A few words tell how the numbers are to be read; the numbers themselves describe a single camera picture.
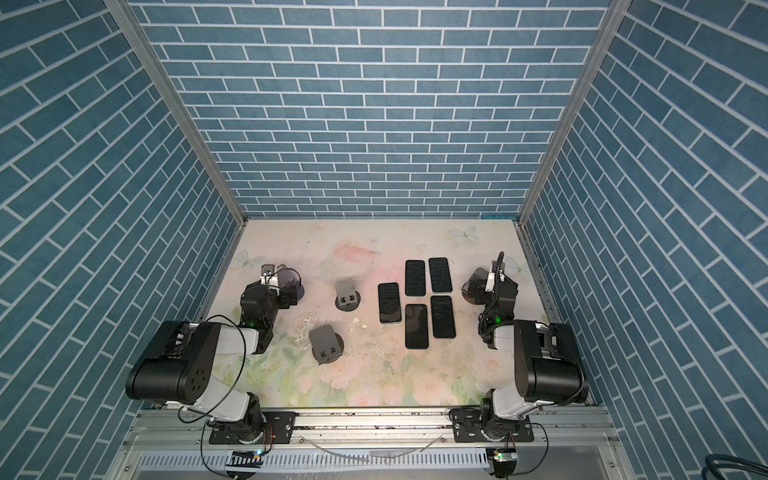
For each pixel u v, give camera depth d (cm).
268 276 79
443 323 91
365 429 76
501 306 71
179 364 45
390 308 95
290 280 94
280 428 73
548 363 47
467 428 73
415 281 102
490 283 82
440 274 106
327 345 83
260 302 72
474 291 86
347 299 93
